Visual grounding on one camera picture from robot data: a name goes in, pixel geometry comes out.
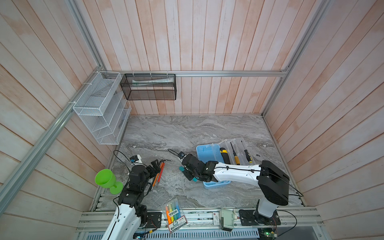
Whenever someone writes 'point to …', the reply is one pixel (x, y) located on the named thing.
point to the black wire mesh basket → (149, 86)
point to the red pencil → (161, 173)
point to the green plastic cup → (106, 178)
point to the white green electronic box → (226, 219)
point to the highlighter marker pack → (173, 219)
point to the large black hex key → (165, 160)
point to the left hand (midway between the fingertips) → (152, 166)
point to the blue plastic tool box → (208, 152)
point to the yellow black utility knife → (225, 155)
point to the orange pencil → (157, 175)
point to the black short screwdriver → (249, 157)
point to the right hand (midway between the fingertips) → (185, 167)
